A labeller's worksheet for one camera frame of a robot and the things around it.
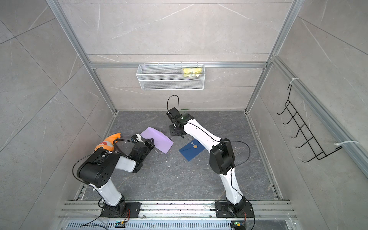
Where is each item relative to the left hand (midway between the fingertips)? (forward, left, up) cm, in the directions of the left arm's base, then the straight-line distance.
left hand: (155, 136), depth 94 cm
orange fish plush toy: (-5, +30, 0) cm, 31 cm away
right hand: (-1, -14, +5) cm, 15 cm away
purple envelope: (-1, -3, -6) cm, 7 cm away
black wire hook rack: (-25, -77, +24) cm, 85 cm away
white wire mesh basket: (+36, -10, +22) cm, 43 cm away
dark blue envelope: (-6, -25, -8) cm, 27 cm away
